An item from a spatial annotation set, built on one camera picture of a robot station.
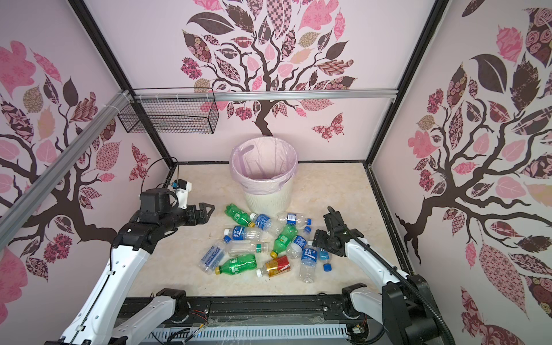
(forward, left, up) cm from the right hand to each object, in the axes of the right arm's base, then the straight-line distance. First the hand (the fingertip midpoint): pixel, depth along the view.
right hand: (322, 240), depth 88 cm
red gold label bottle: (-11, +18, +2) cm, 21 cm away
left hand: (+2, +44, +20) cm, 49 cm away
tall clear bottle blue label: (-9, +7, +3) cm, 11 cm away
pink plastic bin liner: (+33, +25, +11) cm, 43 cm away
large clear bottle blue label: (-8, +45, +2) cm, 45 cm away
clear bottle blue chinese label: (+2, +35, +3) cm, 35 cm away
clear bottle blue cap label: (+9, +13, +2) cm, 16 cm away
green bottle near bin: (+11, +36, +3) cm, 38 cm away
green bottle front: (-11, +34, +3) cm, 36 cm away
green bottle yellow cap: (0, +16, +3) cm, 16 cm away
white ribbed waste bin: (+12, +22, +10) cm, 27 cm away
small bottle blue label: (-4, +12, +1) cm, 13 cm away
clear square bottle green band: (-2, +33, -2) cm, 34 cm away
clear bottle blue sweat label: (+8, +21, -2) cm, 23 cm away
